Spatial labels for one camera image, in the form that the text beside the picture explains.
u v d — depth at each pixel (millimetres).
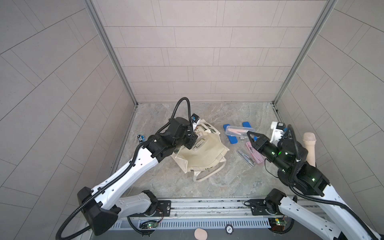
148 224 655
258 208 708
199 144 889
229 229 663
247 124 1045
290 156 437
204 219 695
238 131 661
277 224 679
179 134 518
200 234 634
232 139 959
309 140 626
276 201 628
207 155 833
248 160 867
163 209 709
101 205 364
